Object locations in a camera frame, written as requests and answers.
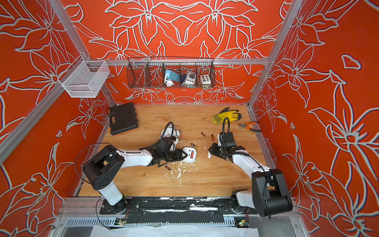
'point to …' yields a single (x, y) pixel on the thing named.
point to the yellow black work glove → (232, 114)
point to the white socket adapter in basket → (190, 79)
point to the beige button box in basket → (206, 79)
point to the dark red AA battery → (203, 134)
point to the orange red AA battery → (212, 137)
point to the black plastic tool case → (123, 119)
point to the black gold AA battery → (194, 145)
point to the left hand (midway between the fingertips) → (185, 155)
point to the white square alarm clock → (188, 150)
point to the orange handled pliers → (246, 127)
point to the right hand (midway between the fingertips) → (208, 149)
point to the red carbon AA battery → (192, 154)
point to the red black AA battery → (168, 167)
